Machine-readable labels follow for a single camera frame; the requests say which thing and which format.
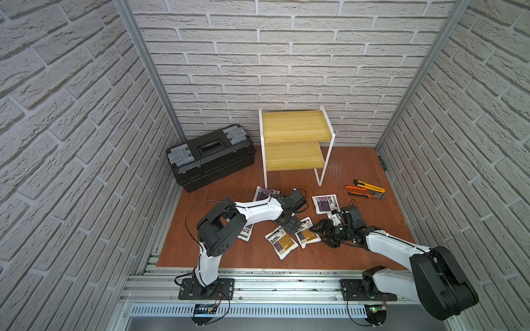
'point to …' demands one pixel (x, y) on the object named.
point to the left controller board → (203, 309)
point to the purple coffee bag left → (262, 194)
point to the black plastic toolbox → (211, 158)
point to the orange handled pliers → (368, 194)
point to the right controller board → (376, 314)
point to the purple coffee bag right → (325, 204)
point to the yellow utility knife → (368, 186)
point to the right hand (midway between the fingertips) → (315, 234)
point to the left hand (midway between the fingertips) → (289, 220)
